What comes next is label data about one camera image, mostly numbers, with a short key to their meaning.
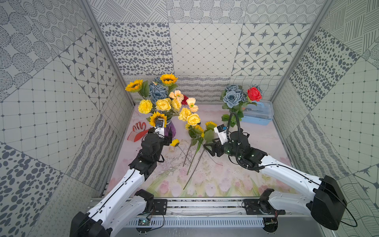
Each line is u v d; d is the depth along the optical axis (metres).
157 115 0.73
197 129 1.00
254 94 0.73
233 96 0.75
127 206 0.57
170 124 0.93
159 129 0.64
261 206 0.66
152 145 0.55
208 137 0.95
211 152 0.69
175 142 0.95
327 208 0.39
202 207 0.76
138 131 1.02
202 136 0.98
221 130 0.67
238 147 0.58
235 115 0.82
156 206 0.73
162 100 0.65
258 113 1.08
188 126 1.01
